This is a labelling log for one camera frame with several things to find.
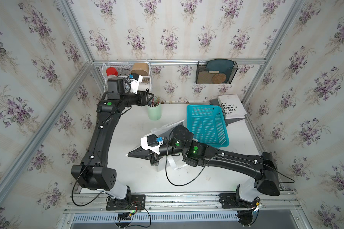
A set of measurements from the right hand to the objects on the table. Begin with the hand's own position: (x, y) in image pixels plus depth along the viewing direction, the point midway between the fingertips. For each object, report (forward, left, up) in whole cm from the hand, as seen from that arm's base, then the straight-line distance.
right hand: (132, 153), depth 49 cm
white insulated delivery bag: (+4, -12, -18) cm, 22 cm away
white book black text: (+54, -58, -33) cm, 86 cm away
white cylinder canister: (+53, +6, -13) cm, 55 cm away
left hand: (+32, -4, -2) cm, 32 cm away
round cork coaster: (+62, -44, -12) cm, 77 cm away
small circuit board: (-15, +10, -42) cm, 46 cm away
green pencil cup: (+47, 0, -28) cm, 55 cm away
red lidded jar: (+59, +27, -5) cm, 66 cm away
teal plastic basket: (+43, -40, -41) cm, 71 cm away
